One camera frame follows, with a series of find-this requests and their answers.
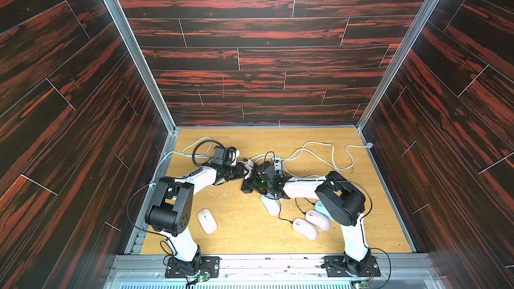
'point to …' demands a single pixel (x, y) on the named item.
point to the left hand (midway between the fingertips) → (248, 172)
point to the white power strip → (278, 163)
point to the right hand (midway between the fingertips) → (249, 179)
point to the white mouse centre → (272, 205)
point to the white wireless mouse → (207, 221)
